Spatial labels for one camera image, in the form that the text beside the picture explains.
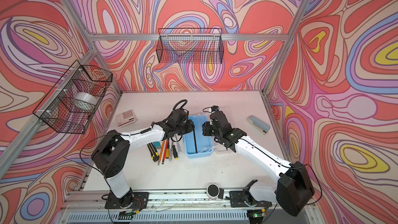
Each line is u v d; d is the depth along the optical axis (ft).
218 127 1.96
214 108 2.35
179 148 2.98
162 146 2.98
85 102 2.30
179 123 2.38
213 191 2.37
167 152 2.89
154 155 2.84
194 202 2.42
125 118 3.34
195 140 2.87
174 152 2.89
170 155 2.85
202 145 2.80
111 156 1.55
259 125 3.21
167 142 3.00
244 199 2.18
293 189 1.31
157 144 2.96
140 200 2.40
